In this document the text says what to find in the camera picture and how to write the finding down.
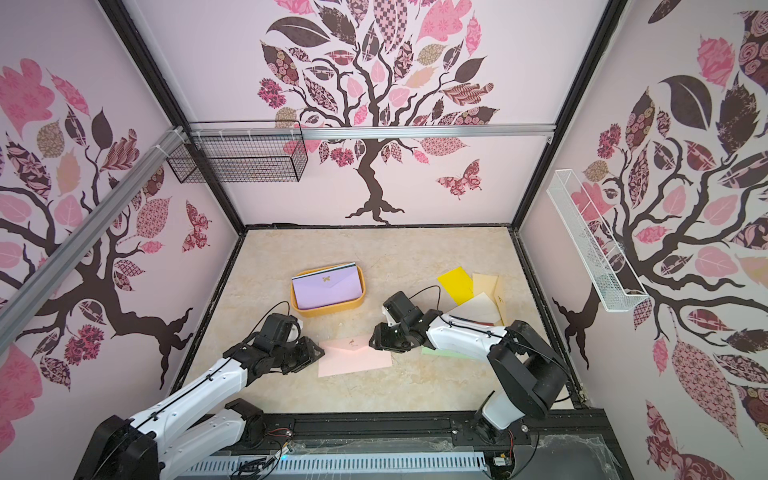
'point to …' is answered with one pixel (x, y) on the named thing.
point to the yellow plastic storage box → (330, 308)
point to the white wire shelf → (614, 290)
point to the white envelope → (478, 307)
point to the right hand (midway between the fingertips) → (376, 347)
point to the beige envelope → (486, 283)
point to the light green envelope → (439, 352)
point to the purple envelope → (327, 287)
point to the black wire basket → (240, 151)
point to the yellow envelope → (459, 284)
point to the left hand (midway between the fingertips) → (320, 361)
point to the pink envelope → (351, 355)
